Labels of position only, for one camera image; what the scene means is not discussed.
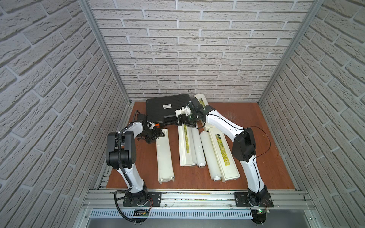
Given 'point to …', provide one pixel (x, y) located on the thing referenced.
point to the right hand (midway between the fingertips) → (181, 124)
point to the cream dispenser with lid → (165, 168)
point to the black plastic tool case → (163, 109)
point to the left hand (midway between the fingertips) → (162, 135)
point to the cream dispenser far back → (202, 99)
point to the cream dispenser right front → (227, 166)
